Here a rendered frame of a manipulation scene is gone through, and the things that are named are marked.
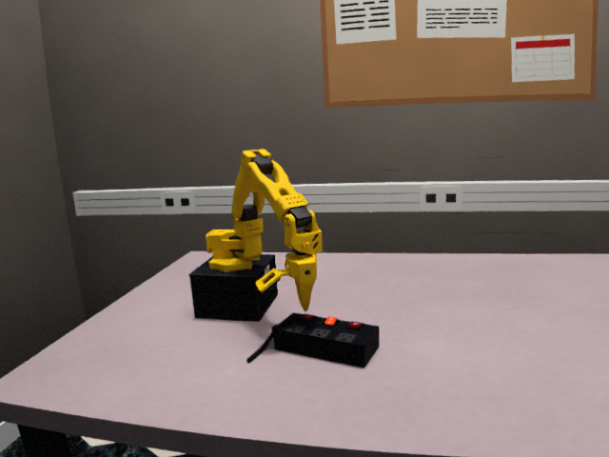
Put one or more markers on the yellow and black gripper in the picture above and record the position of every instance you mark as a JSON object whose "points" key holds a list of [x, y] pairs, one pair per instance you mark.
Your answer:
{"points": [[301, 267]]}

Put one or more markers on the black power strip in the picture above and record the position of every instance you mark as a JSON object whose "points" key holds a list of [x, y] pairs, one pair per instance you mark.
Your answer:
{"points": [[330, 338]]}

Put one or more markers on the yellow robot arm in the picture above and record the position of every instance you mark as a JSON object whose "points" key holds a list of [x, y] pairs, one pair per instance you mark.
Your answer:
{"points": [[289, 206]]}

